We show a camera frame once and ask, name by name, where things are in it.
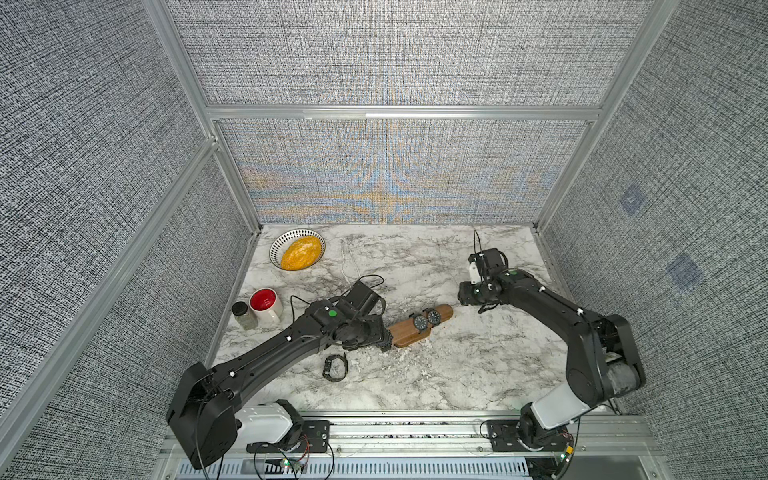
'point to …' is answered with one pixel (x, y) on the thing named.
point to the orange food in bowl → (300, 253)
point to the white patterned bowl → (281, 241)
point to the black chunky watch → (335, 368)
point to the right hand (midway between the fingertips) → (466, 287)
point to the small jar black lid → (241, 313)
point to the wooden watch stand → (406, 332)
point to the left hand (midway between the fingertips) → (386, 336)
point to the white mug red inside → (265, 305)
